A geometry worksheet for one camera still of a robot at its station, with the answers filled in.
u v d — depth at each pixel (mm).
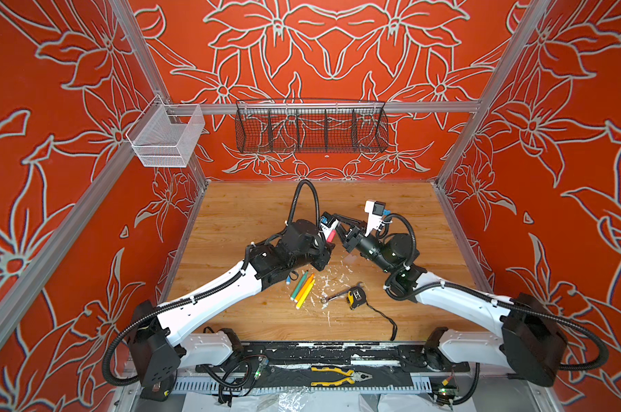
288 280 875
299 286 867
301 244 536
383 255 600
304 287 857
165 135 933
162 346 375
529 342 402
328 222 611
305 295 846
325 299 835
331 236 684
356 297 815
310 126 978
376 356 743
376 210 611
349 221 644
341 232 635
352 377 696
